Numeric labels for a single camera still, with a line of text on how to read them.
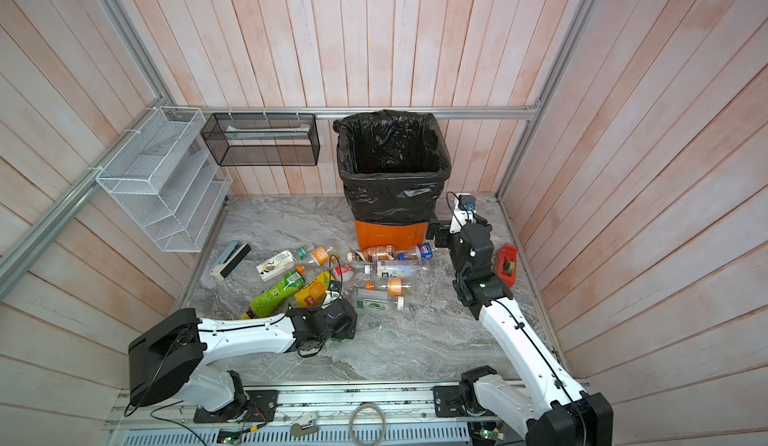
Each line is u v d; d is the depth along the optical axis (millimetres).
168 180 734
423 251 979
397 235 1000
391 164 1036
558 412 387
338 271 931
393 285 902
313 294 883
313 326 648
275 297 872
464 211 624
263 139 1050
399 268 928
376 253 976
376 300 873
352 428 698
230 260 977
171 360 428
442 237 673
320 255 970
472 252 528
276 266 940
